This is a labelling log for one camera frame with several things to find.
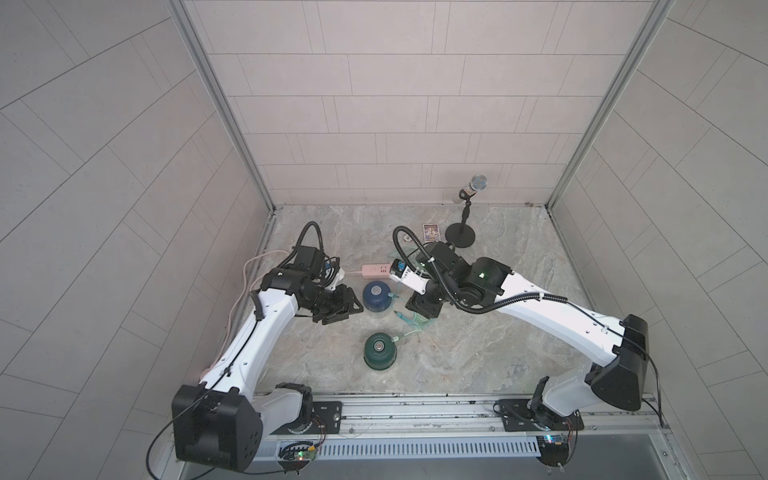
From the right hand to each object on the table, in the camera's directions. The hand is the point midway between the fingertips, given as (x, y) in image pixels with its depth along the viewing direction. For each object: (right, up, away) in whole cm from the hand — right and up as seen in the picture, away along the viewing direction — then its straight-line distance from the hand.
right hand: (411, 297), depth 73 cm
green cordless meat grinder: (-8, -13, -1) cm, 15 cm away
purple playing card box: (+8, +15, +32) cm, 37 cm away
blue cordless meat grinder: (-10, -2, +9) cm, 13 cm away
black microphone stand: (+20, +15, +34) cm, 42 cm away
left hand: (-13, -3, +2) cm, 14 cm away
